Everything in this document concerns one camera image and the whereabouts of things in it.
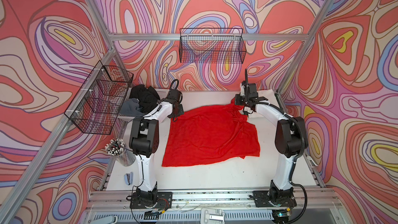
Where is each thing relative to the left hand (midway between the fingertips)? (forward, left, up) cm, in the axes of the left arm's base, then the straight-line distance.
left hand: (180, 111), depth 101 cm
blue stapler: (-40, +24, -4) cm, 47 cm away
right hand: (+4, -38, +5) cm, 38 cm away
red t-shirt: (-14, -18, -6) cm, 23 cm away
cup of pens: (-31, +26, +12) cm, 42 cm away
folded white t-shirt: (+14, -63, -1) cm, 65 cm away
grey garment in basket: (0, +31, +4) cm, 31 cm away
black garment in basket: (+9, +23, +4) cm, 25 cm away
